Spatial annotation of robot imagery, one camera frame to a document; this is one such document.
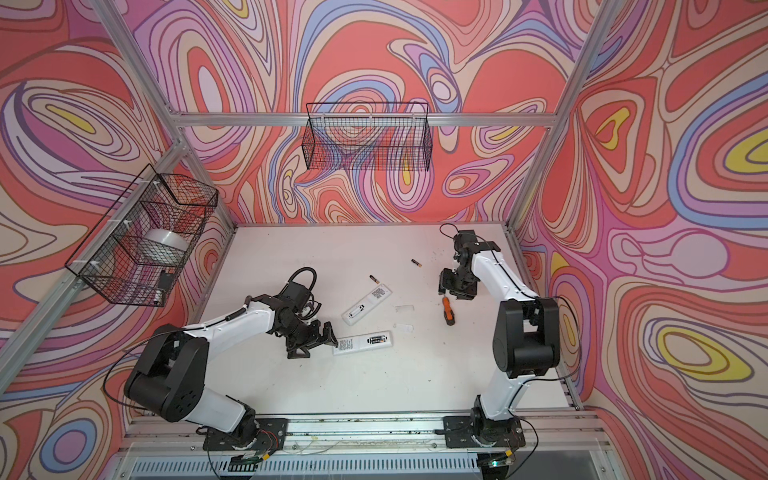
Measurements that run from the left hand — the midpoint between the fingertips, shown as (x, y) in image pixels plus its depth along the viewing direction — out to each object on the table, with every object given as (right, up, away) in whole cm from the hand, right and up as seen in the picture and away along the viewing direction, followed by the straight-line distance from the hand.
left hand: (328, 346), depth 86 cm
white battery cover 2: (+22, +4, +6) cm, 23 cm away
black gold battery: (+28, +23, +22) cm, 43 cm away
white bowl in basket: (-37, +31, -12) cm, 50 cm away
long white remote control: (+10, +10, +10) cm, 18 cm away
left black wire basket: (-46, +27, -12) cm, 55 cm away
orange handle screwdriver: (+36, +8, +7) cm, 38 cm away
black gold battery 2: (+13, +18, +18) cm, 28 cm away
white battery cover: (+23, +9, +11) cm, 27 cm away
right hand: (+36, +13, +4) cm, 39 cm away
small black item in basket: (-38, +20, -12) cm, 45 cm away
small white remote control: (+10, 0, +2) cm, 10 cm away
